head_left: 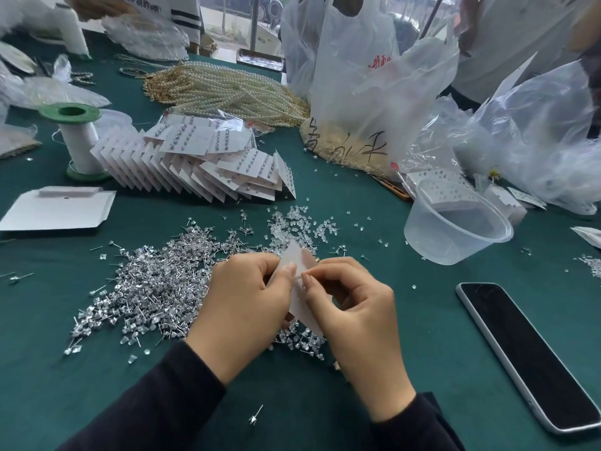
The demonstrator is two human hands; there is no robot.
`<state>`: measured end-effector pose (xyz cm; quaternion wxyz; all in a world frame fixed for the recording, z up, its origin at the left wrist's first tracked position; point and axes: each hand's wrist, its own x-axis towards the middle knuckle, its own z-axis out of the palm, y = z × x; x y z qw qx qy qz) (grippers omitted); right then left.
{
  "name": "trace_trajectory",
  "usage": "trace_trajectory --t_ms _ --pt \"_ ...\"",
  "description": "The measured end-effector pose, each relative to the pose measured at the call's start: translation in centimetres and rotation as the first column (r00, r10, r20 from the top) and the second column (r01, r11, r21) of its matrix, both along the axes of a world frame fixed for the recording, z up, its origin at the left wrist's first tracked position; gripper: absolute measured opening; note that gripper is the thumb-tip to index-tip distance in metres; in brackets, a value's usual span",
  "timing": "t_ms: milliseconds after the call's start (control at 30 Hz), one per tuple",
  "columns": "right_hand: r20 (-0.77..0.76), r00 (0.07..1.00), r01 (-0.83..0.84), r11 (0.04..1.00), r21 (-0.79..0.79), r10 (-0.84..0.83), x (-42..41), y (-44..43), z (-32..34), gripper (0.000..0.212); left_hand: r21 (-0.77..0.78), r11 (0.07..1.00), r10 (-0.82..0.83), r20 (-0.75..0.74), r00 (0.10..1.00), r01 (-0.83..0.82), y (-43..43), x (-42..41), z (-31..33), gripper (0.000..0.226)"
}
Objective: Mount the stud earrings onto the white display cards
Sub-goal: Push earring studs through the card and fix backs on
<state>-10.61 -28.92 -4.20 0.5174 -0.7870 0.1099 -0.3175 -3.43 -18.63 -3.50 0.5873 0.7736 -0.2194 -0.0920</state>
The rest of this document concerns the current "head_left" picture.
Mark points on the person's right hand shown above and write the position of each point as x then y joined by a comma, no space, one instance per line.
366,338

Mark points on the person's left hand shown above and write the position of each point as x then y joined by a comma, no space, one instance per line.
239,314

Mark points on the white earring card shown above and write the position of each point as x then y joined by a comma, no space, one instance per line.
300,258

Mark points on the pile of silver stud earrings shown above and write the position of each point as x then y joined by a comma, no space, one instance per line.
155,281

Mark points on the clear plastic earring backs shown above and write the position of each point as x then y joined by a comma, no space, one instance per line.
291,225

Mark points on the single ear stud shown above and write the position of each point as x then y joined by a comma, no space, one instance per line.
254,418

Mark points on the row of white cards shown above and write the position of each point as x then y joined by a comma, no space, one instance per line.
188,154

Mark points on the stack of white cards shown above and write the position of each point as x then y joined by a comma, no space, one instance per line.
56,208

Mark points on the person's left forearm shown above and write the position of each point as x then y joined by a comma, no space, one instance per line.
150,408

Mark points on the person's right forearm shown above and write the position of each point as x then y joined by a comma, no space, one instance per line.
418,429

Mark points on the clear plastic bowl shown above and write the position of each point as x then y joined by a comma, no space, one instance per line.
451,234

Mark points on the orange and black tool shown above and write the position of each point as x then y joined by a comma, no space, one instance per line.
392,188

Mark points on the white-edged smartphone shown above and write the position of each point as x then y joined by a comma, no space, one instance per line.
530,352

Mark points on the pile of pearl strands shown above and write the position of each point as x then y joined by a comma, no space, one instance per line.
225,91

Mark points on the green spool of white thread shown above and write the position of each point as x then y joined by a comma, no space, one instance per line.
82,145

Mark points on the small white paper packet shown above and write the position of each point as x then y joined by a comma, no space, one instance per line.
589,235

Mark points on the white handwritten plastic bag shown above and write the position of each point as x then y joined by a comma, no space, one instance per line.
366,89

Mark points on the heap of clear plastic bags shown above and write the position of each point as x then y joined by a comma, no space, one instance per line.
540,131

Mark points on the small bag of pearls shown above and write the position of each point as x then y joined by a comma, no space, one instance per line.
56,91

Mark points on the white thread cone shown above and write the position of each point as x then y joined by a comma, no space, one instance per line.
72,32

